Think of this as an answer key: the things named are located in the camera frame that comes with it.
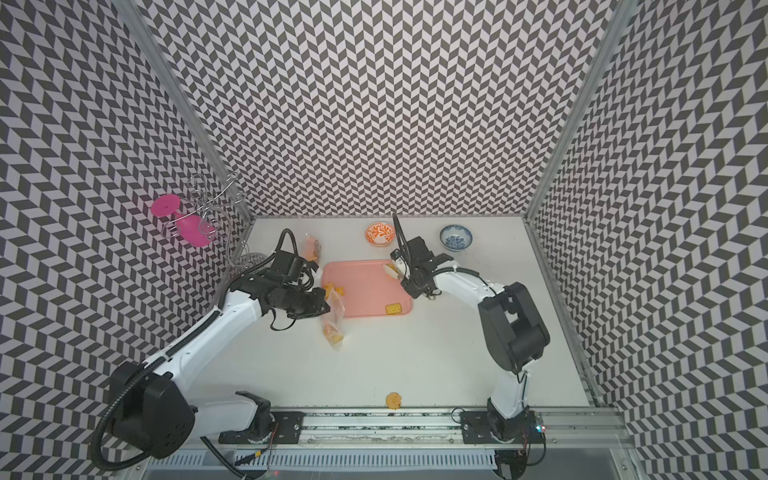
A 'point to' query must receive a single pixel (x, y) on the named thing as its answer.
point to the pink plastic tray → (367, 286)
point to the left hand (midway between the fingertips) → (329, 312)
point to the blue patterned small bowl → (456, 237)
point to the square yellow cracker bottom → (394, 309)
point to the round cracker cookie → (394, 401)
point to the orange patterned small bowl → (380, 234)
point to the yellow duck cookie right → (332, 334)
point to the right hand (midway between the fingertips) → (416, 285)
